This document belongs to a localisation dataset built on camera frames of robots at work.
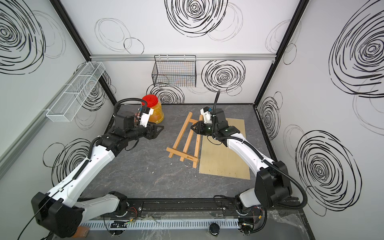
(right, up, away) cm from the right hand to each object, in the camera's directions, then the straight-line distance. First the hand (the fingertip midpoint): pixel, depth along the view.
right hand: (192, 128), depth 79 cm
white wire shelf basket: (-62, +12, -5) cm, 63 cm away
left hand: (-16, +2, -4) cm, 17 cm away
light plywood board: (+15, -20, +13) cm, 28 cm away
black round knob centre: (+10, -40, -18) cm, 45 cm away
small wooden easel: (-5, -13, -4) cm, 15 cm away
